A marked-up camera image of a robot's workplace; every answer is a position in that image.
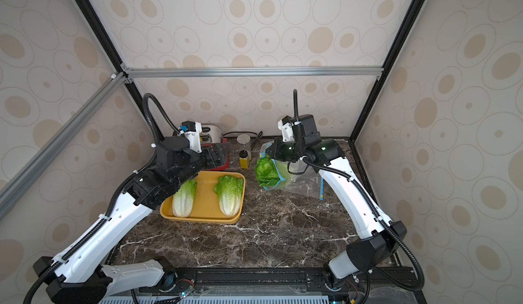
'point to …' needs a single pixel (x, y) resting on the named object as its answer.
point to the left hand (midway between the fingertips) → (227, 146)
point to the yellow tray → (206, 208)
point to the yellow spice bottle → (244, 159)
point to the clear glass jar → (244, 144)
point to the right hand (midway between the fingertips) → (272, 148)
